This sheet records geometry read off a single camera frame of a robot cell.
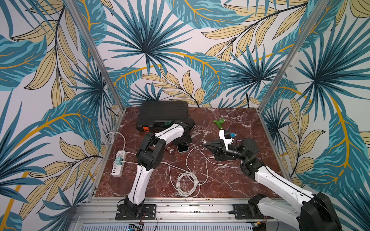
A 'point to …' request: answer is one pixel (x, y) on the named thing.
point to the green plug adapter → (119, 158)
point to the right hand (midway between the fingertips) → (198, 152)
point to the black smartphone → (183, 147)
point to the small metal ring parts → (171, 151)
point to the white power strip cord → (123, 137)
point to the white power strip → (117, 170)
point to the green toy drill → (219, 122)
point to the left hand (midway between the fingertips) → (183, 142)
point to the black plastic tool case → (154, 115)
